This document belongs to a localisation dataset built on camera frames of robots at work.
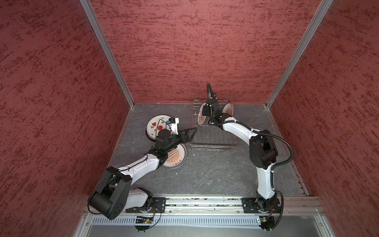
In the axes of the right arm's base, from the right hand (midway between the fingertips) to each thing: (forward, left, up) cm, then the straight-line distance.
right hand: (206, 107), depth 96 cm
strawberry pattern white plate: (-3, +37, -13) cm, 39 cm away
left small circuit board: (-60, +36, -18) cm, 72 cm away
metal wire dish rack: (-13, -1, -16) cm, 21 cm away
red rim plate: (-28, +21, -15) cm, 38 cm away
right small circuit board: (-62, -26, -18) cm, 69 cm away
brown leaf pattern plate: (+5, -16, -7) cm, 18 cm away
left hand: (-21, +10, +3) cm, 24 cm away
